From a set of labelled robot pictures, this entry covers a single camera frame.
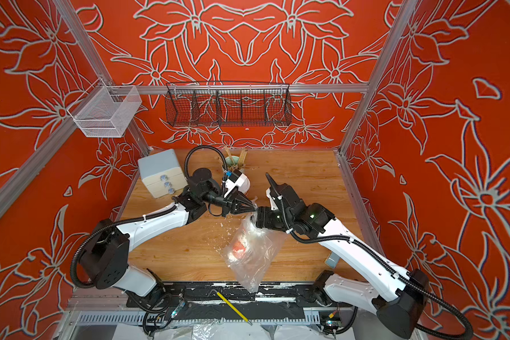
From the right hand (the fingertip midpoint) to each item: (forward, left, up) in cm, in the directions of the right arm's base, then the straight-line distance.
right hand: (254, 218), depth 70 cm
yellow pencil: (-23, +7, -20) cm, 32 cm away
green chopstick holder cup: (+33, +12, -7) cm, 36 cm away
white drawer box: (+23, +42, -5) cm, 48 cm away
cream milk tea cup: (-8, +6, -7) cm, 12 cm away
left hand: (0, 0, +6) cm, 6 cm away
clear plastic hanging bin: (+44, +67, +13) cm, 82 cm away
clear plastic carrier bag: (-9, +1, -5) cm, 11 cm away
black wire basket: (+55, +13, +10) cm, 58 cm away
